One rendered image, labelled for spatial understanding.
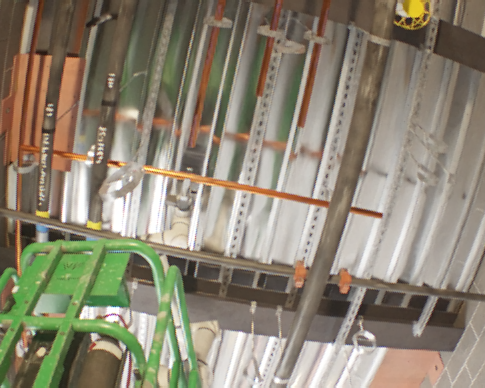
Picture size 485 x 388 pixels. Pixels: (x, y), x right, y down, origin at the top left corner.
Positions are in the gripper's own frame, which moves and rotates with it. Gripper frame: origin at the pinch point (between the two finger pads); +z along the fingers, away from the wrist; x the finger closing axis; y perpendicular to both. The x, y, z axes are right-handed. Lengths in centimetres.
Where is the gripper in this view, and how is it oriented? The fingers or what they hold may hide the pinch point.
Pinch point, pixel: (188, 177)
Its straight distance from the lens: 272.8
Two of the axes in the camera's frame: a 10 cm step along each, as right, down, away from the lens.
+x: -0.8, 6.3, -7.7
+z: 1.8, -7.6, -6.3
